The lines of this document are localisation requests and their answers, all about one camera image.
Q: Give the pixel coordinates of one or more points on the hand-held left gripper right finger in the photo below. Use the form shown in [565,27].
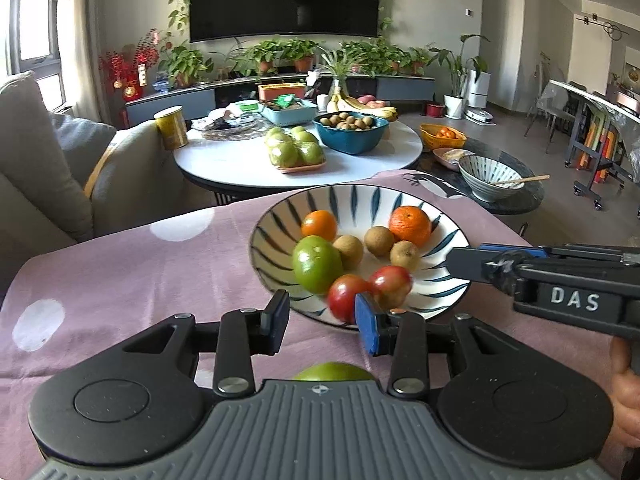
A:
[367,327]

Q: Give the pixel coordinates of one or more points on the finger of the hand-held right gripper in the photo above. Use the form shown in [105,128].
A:
[470,262]
[515,249]

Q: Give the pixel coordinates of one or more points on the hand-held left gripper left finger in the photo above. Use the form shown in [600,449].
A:
[277,320]

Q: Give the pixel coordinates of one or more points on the red apple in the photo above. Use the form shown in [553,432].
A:
[392,285]
[347,296]

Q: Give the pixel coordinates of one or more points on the green apple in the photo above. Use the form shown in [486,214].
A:
[316,264]
[332,372]

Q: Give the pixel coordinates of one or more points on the brown kiwi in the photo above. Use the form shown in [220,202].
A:
[379,240]
[405,256]
[348,251]

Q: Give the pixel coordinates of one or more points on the large orange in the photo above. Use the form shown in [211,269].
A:
[410,226]

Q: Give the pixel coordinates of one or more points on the small orange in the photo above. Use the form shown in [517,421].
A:
[320,225]

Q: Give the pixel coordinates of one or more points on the large striped ceramic bowl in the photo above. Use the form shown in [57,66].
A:
[360,205]

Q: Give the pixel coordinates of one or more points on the person's right hand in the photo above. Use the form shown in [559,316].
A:
[629,410]

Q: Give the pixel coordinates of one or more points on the black round table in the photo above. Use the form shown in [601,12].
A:
[520,200]

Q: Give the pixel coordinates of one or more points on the wooden spoon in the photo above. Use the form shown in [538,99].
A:
[530,180]

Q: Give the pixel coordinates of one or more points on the small striped bowl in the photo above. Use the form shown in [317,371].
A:
[482,180]

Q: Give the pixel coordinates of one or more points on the pink plate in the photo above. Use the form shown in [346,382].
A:
[447,157]

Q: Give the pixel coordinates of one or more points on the orange basket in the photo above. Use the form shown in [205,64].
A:
[432,144]

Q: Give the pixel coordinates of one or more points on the pile of tangerines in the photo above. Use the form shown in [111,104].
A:
[445,134]

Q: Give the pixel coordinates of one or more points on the white robot vacuum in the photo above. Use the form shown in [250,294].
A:
[481,116]

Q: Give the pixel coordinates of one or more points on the clear chair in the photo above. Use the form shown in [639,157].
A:
[547,115]

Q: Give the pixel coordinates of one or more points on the pink dotted tablecloth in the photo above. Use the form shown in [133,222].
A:
[125,285]

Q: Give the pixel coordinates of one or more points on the red pot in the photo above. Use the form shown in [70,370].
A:
[435,109]

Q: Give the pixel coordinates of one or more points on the dining table with clear cover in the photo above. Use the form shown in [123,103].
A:
[600,110]

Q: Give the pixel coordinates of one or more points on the white vacuum dock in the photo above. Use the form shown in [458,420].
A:
[479,90]

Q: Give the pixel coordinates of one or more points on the white round table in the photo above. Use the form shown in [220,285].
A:
[225,165]

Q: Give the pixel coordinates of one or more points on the tray of green apples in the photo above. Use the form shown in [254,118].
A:
[295,152]

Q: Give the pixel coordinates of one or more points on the blue bowl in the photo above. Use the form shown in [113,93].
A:
[350,141]

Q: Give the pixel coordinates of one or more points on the tall plant in white pot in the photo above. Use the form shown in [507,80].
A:
[457,80]

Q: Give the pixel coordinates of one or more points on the pile of kiwis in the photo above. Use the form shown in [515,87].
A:
[347,121]

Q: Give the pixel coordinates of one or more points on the bunch of bananas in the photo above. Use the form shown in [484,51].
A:
[360,106]

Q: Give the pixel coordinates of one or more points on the glass tray with snacks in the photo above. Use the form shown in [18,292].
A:
[225,125]

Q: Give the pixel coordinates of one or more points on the light blue basket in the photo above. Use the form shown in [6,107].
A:
[290,117]

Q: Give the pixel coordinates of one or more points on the potted green plant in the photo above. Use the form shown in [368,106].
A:
[417,59]
[372,55]
[302,55]
[185,65]
[265,57]

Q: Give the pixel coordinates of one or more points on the framed picture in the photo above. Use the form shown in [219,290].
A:
[632,72]

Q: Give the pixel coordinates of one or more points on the white cup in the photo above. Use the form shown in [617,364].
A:
[322,104]

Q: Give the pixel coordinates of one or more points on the green packet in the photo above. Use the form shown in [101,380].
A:
[285,101]

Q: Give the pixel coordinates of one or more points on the gold can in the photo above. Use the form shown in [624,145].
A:
[171,129]

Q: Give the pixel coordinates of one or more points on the orange box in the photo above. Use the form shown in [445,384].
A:
[280,91]

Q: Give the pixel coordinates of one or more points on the spider plant in vase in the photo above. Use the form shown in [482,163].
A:
[339,70]

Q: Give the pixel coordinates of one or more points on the grey television cabinet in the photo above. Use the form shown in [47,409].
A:
[165,105]

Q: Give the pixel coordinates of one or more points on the grey-blue cushion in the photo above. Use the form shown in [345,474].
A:
[80,155]

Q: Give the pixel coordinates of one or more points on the small blue figurine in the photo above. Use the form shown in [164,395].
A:
[160,83]

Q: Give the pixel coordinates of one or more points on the grey sofa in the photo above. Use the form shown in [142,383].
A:
[30,170]

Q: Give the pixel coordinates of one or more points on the red berry decoration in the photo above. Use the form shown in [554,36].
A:
[127,67]

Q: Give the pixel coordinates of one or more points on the black television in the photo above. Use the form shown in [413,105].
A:
[285,0]

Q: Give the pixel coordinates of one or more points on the green ivy vine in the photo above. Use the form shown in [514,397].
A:
[179,10]

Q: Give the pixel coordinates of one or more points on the beige curtain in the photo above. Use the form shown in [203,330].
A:
[85,35]

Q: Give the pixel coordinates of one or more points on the window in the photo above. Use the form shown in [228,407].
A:
[35,20]

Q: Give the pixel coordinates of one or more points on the black wall lamp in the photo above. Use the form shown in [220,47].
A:
[607,27]

